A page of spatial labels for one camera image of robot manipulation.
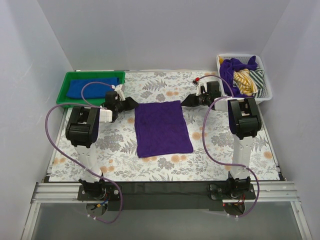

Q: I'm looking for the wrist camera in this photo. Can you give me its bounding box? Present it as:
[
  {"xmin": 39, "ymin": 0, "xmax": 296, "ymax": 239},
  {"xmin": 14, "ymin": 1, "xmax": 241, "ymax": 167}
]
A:
[
  {"xmin": 111, "ymin": 84, "xmax": 126, "ymax": 101},
  {"xmin": 192, "ymin": 77, "xmax": 207, "ymax": 96}
]

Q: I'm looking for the aluminium rail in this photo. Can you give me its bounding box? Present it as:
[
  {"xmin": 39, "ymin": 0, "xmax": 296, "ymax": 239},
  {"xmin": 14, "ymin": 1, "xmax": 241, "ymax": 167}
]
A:
[{"xmin": 31, "ymin": 181, "xmax": 300, "ymax": 203}]

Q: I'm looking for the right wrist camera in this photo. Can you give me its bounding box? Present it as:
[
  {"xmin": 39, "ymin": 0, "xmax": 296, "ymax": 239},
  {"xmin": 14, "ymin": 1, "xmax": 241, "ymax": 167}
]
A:
[{"xmin": 192, "ymin": 77, "xmax": 207, "ymax": 96}]

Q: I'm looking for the green white striped towel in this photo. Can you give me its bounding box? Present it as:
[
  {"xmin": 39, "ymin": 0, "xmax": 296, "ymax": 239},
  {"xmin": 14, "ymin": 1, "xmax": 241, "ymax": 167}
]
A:
[{"xmin": 249, "ymin": 68, "xmax": 265, "ymax": 98}]

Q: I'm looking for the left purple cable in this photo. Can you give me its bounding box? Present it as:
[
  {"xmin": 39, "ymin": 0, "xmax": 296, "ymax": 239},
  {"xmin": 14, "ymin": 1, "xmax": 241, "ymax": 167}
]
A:
[{"xmin": 44, "ymin": 81, "xmax": 124, "ymax": 224}]

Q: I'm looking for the blue towel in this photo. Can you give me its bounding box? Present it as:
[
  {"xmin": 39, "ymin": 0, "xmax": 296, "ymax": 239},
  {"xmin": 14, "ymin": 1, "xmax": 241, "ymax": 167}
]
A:
[{"xmin": 66, "ymin": 77, "xmax": 120, "ymax": 99}]

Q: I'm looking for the yellow white striped towel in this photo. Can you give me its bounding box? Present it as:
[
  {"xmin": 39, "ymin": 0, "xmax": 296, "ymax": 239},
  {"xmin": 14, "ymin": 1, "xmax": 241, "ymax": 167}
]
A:
[{"xmin": 233, "ymin": 68, "xmax": 258, "ymax": 96}]

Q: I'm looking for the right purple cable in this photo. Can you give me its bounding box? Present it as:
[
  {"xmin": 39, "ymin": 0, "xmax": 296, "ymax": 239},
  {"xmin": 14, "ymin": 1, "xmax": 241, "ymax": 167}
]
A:
[{"xmin": 197, "ymin": 74, "xmax": 261, "ymax": 218}]

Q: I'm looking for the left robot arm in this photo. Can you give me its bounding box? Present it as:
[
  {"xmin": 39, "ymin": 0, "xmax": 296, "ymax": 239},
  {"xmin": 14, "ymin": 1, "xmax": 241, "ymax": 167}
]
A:
[{"xmin": 65, "ymin": 91, "xmax": 139, "ymax": 200}]

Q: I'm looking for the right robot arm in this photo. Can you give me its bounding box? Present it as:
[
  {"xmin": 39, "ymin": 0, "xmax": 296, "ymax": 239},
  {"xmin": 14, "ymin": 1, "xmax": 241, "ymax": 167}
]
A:
[{"xmin": 181, "ymin": 78, "xmax": 262, "ymax": 200}]

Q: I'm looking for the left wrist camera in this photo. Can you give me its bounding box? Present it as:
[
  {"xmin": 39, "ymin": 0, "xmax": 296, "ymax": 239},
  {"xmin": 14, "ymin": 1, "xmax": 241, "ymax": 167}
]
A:
[{"xmin": 111, "ymin": 84, "xmax": 126, "ymax": 101}]

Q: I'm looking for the white plastic laundry basket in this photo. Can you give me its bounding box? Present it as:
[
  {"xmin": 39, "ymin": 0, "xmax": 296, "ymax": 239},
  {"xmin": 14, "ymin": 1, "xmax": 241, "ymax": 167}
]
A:
[{"xmin": 216, "ymin": 53, "xmax": 273, "ymax": 104}]

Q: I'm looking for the purple towel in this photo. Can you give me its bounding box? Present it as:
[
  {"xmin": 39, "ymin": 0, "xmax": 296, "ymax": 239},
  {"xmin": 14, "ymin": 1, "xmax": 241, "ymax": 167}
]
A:
[
  {"xmin": 134, "ymin": 100, "xmax": 194, "ymax": 158},
  {"xmin": 219, "ymin": 55, "xmax": 258, "ymax": 98}
]

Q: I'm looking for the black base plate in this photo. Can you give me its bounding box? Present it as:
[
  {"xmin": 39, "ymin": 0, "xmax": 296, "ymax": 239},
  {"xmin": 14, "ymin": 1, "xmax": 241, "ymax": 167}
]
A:
[{"xmin": 77, "ymin": 181, "xmax": 251, "ymax": 213}]

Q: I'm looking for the purple cable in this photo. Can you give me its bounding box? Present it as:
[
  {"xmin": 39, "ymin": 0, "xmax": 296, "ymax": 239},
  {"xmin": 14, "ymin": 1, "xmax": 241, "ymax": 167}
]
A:
[
  {"xmin": 44, "ymin": 81, "xmax": 124, "ymax": 224},
  {"xmin": 197, "ymin": 74, "xmax": 261, "ymax": 218}
]

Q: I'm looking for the green plastic tray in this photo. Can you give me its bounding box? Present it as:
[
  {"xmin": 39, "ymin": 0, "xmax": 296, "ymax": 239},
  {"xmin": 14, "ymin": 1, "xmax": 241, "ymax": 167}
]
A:
[{"xmin": 56, "ymin": 71, "xmax": 126, "ymax": 106}]

